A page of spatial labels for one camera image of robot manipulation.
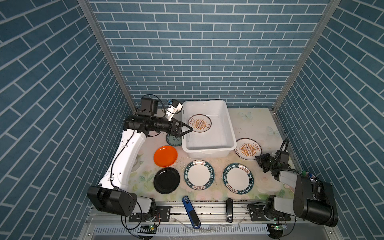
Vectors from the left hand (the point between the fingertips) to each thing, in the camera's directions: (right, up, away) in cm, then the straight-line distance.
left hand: (186, 127), depth 68 cm
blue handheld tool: (+2, -43, +5) cm, 43 cm away
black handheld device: (+21, -41, +5) cm, 46 cm away
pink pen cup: (+62, -25, +9) cm, 67 cm away
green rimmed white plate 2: (+29, -31, +19) cm, 46 cm away
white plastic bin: (+15, -7, +38) cm, 42 cm away
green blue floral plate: (-12, -11, +34) cm, 38 cm away
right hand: (+41, -18, +24) cm, 50 cm away
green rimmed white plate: (+6, -29, +20) cm, 35 cm away
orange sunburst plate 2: (+38, -16, +29) cm, 50 cm away
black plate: (-13, -31, +16) cm, 38 cm away
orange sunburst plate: (+6, +1, +44) cm, 44 cm away
